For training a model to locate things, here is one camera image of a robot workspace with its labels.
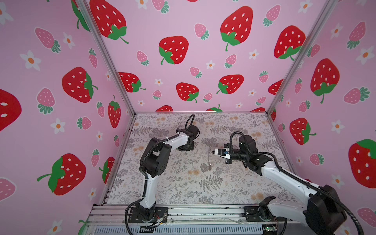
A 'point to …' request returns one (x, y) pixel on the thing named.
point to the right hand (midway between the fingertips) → (213, 149)
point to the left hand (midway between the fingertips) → (187, 147)
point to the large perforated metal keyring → (209, 158)
